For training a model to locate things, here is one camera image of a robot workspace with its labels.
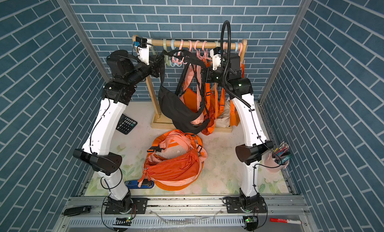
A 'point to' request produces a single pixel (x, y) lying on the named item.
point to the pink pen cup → (278, 159)
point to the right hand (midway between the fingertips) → (203, 71)
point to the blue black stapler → (145, 184)
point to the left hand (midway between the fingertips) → (168, 56)
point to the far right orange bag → (235, 116)
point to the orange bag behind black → (215, 102)
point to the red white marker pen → (286, 220)
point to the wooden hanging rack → (160, 122)
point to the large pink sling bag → (176, 160)
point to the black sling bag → (185, 116)
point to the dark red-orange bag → (166, 187)
